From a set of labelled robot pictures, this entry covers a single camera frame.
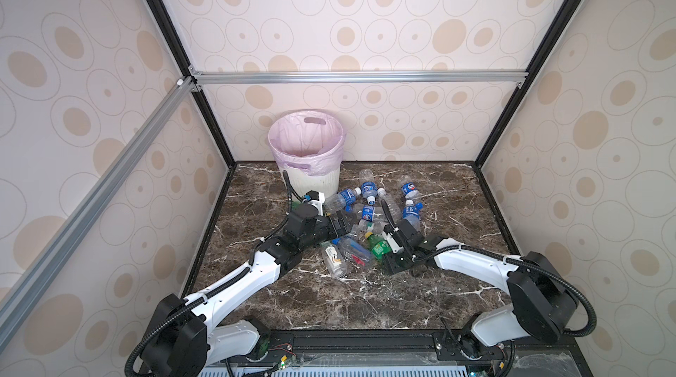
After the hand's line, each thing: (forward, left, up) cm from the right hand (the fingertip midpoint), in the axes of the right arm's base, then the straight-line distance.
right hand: (390, 261), depth 88 cm
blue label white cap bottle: (+17, -9, +3) cm, 20 cm away
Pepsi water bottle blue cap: (+18, +6, +3) cm, 20 cm away
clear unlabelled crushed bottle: (+22, -3, +2) cm, 22 cm away
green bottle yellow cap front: (+3, +4, +6) cm, 8 cm away
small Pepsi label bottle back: (+30, -11, +2) cm, 32 cm away
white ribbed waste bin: (+25, +21, +12) cm, 35 cm away
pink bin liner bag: (+45, +28, +15) cm, 55 cm away
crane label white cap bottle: (-1, +19, +4) cm, 19 cm away
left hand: (+4, +12, +20) cm, 24 cm away
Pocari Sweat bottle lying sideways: (+26, +17, 0) cm, 31 cm away
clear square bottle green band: (+14, +5, -1) cm, 14 cm away
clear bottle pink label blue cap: (+3, +13, +3) cm, 13 cm away
